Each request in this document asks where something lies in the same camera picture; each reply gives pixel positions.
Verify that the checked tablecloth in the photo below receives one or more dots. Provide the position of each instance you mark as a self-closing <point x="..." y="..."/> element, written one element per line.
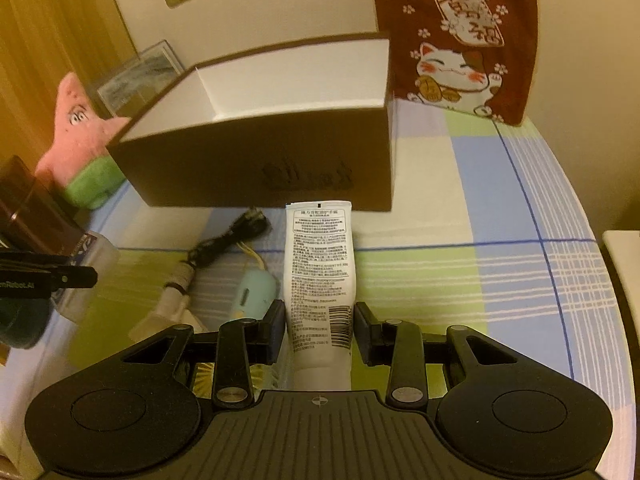
<point x="500" y="285"/>

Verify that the wooden panel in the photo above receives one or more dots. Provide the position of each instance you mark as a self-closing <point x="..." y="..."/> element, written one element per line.
<point x="50" y="60"/>

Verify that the red cat print cushion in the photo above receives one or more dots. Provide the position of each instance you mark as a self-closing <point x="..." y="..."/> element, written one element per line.
<point x="450" y="20"/>

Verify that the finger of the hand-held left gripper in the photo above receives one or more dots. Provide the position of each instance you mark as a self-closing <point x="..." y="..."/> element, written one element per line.
<point x="65" y="276"/>
<point x="35" y="258"/>

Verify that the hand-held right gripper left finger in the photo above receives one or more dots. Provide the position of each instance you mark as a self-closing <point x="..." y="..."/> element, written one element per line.
<point x="276" y="332"/>

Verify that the framed picture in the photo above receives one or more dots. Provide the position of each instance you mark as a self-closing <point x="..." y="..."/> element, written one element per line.
<point x="145" y="70"/>

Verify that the blue clear plastic box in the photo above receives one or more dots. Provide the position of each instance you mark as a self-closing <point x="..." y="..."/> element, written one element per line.
<point x="100" y="260"/>

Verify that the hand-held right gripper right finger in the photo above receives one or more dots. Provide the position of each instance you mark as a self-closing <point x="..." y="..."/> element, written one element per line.
<point x="361" y="332"/>

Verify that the pink starfish plush toy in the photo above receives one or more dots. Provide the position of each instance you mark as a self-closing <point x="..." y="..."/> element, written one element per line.
<point x="75" y="135"/>

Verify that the white cream tube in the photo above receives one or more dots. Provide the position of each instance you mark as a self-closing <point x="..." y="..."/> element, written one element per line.
<point x="317" y="270"/>

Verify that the green handheld fan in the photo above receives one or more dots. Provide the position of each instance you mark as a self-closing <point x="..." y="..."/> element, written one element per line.
<point x="255" y="292"/>

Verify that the brown cardboard box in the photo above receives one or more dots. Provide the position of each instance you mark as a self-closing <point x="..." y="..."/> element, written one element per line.
<point x="250" y="160"/>

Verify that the brown thermos flask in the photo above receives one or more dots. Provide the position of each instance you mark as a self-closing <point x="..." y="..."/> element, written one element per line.
<point x="35" y="210"/>

